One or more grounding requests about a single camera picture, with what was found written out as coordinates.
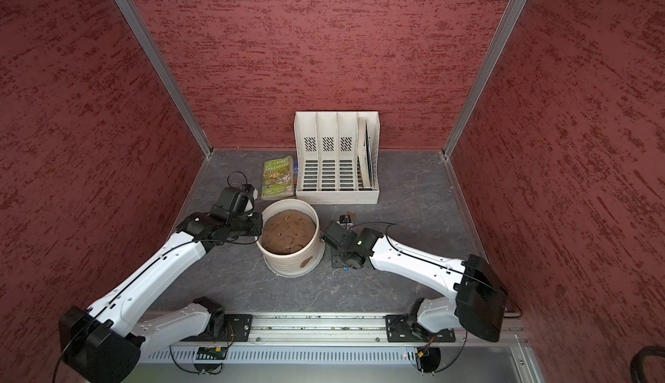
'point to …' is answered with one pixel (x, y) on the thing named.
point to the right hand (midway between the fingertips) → (342, 262)
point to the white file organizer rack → (337, 157)
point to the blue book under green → (295, 174)
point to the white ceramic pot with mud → (289, 238)
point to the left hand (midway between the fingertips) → (258, 227)
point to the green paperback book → (278, 178)
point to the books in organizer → (364, 147)
